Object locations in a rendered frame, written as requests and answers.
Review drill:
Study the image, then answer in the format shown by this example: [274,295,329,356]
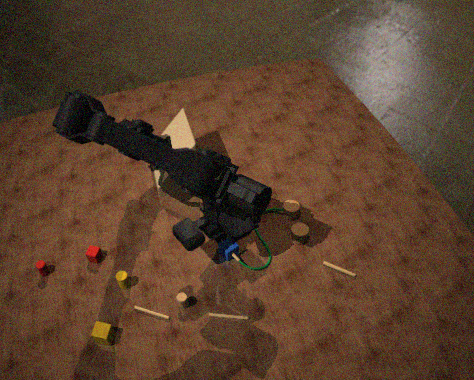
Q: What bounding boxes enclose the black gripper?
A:
[172,200,227,251]

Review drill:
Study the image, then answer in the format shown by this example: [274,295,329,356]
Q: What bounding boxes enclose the yellow cylinder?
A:
[116,271,131,290]

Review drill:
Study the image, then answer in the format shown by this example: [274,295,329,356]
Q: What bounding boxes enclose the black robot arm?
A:
[52,90,272,243]

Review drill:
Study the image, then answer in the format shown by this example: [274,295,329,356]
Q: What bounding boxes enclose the blue block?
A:
[218,238,239,261]

